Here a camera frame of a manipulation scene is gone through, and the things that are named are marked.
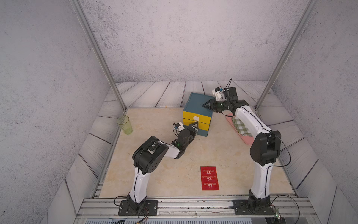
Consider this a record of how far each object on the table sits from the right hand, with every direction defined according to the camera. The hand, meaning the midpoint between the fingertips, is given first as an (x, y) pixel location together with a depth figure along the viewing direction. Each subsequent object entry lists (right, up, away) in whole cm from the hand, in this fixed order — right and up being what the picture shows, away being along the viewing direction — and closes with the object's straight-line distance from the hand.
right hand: (204, 105), depth 89 cm
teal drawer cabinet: (-7, -4, 0) cm, 8 cm away
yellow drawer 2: (-2, -13, +3) cm, 13 cm away
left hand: (-2, -13, +3) cm, 14 cm away
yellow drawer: (-2, -8, -1) cm, 9 cm away
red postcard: (+2, -43, -6) cm, 44 cm away
